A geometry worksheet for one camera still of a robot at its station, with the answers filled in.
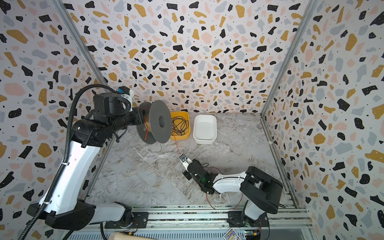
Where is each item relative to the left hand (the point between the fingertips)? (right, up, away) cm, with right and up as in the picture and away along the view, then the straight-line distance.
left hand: (144, 107), depth 63 cm
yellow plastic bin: (+12, +1, +53) cm, 55 cm away
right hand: (+14, -26, +21) cm, 36 cm away
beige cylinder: (-13, -59, +6) cm, 60 cm away
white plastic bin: (+26, -10, +44) cm, 52 cm away
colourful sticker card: (+38, -58, +6) cm, 69 cm away
